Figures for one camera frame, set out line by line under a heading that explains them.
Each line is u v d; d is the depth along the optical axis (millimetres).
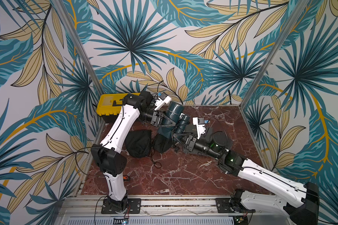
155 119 569
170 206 748
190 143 546
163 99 588
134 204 743
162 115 565
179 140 588
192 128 561
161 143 900
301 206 402
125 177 799
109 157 445
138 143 899
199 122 567
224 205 733
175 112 571
